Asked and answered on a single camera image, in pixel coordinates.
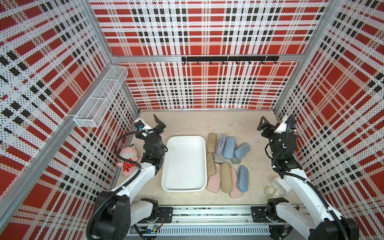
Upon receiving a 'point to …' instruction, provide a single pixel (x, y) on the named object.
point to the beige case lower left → (211, 165)
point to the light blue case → (229, 148)
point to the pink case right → (235, 192)
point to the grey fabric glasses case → (235, 160)
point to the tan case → (226, 177)
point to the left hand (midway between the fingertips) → (151, 118)
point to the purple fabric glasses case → (220, 147)
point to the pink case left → (214, 181)
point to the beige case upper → (211, 143)
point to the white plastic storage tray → (184, 164)
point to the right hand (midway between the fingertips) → (269, 120)
